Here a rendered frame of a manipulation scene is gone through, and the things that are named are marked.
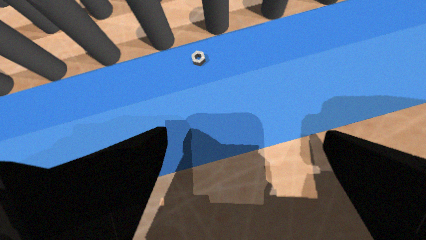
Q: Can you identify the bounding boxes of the silver hex nut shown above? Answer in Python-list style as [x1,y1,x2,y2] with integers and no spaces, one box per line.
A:
[191,50,206,66]

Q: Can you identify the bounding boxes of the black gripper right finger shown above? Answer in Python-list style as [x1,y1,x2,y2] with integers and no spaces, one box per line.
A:
[323,130,426,240]

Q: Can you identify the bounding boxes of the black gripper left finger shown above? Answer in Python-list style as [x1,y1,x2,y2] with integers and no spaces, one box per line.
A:
[0,126,168,240]

